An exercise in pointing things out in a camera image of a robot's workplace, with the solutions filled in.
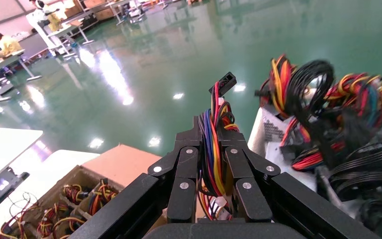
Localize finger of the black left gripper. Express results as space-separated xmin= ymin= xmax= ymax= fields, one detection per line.
xmin=0 ymin=168 xmax=30 ymax=222

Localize power supply with black cables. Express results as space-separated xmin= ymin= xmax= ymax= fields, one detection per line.
xmin=291 ymin=140 xmax=382 ymax=239

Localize power supply red yellow wires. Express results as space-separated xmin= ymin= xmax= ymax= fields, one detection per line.
xmin=247 ymin=54 xmax=299 ymax=156

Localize power supply with coloured wires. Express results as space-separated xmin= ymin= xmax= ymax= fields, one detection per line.
xmin=87 ymin=178 xmax=119 ymax=216
xmin=36 ymin=203 xmax=67 ymax=238
xmin=196 ymin=72 xmax=241 ymax=221
xmin=62 ymin=184 xmax=90 ymax=206
xmin=52 ymin=216 xmax=87 ymax=239

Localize brown cardboard carton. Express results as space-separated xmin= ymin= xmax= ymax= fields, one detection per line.
xmin=92 ymin=7 xmax=116 ymax=21

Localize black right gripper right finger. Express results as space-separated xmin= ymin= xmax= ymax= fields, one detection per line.
xmin=217 ymin=129 xmax=380 ymax=239

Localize person in yellow clothes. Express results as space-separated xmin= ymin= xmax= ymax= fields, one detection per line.
xmin=0 ymin=31 xmax=23 ymax=59
xmin=46 ymin=6 xmax=63 ymax=33

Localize power supply loose red wires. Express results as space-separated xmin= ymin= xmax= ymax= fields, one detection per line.
xmin=0 ymin=192 xmax=37 ymax=239

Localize white desk with thin legs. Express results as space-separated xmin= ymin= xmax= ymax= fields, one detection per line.
xmin=0 ymin=49 xmax=42 ymax=101
xmin=47 ymin=23 xmax=95 ymax=57

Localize power supply black red wires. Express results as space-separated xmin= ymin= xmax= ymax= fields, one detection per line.
xmin=267 ymin=59 xmax=382 ymax=192

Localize person in white clothes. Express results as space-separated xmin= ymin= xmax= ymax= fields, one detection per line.
xmin=26 ymin=0 xmax=48 ymax=31

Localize brown cardboard divider box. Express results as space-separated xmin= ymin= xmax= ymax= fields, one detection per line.
xmin=0 ymin=144 xmax=165 ymax=239

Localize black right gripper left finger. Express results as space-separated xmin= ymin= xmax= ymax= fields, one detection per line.
xmin=69 ymin=115 xmax=202 ymax=239

